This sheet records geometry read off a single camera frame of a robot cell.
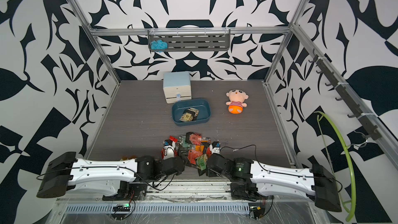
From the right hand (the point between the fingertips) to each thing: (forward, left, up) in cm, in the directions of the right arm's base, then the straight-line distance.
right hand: (202, 166), depth 77 cm
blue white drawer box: (+44, +15, +10) cm, 47 cm away
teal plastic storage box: (+39, -2, -3) cm, 39 cm away
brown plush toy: (+5, +40, -2) cm, 40 cm away
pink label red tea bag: (+16, +3, -3) cm, 16 cm away
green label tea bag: (+3, +1, -1) cm, 3 cm away
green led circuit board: (-16, +38, -8) cm, 42 cm away
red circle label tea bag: (+7, +5, -4) cm, 10 cm away
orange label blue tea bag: (+11, +1, -3) cm, 11 cm away
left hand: (+3, +9, +2) cm, 10 cm away
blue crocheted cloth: (+59, +24, +29) cm, 70 cm away
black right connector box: (-18, -25, -7) cm, 31 cm away
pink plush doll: (+42, -23, +1) cm, 48 cm away
